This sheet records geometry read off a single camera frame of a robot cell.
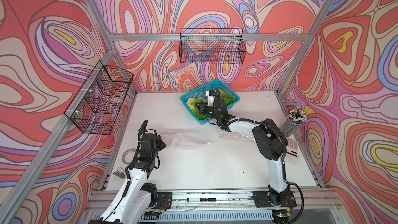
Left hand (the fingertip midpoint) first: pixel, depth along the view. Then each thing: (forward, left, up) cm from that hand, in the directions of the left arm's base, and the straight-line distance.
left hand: (162, 137), depth 84 cm
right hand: (+18, -18, +5) cm, 26 cm away
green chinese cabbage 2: (+29, -39, +1) cm, 49 cm away
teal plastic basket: (+38, -21, -3) cm, 43 cm away
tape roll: (-4, +22, -8) cm, 24 cm away
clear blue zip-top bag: (-4, -39, +13) cm, 42 cm away
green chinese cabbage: (+23, -15, +3) cm, 28 cm away
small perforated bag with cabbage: (-2, -13, +1) cm, 13 cm away
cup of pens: (+8, -74, +8) cm, 75 cm away
